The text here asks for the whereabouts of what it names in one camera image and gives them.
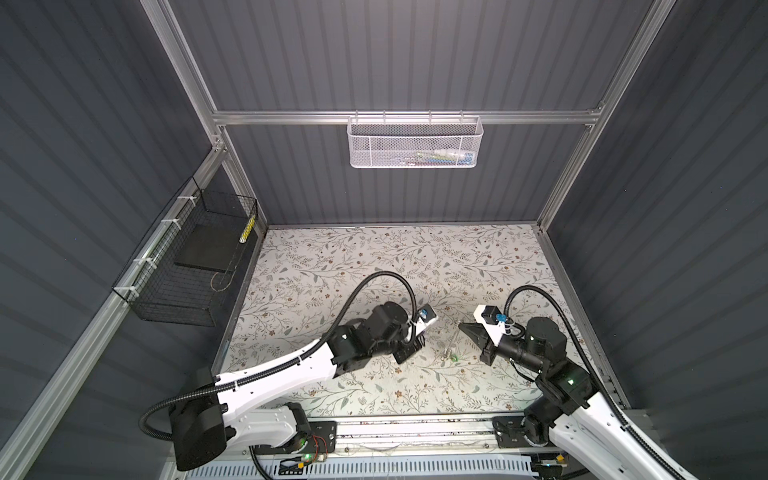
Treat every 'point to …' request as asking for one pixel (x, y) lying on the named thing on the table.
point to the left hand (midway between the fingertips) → (421, 330)
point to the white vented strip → (503, 468)
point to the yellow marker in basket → (243, 238)
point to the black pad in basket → (212, 247)
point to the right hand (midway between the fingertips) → (467, 326)
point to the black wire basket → (181, 272)
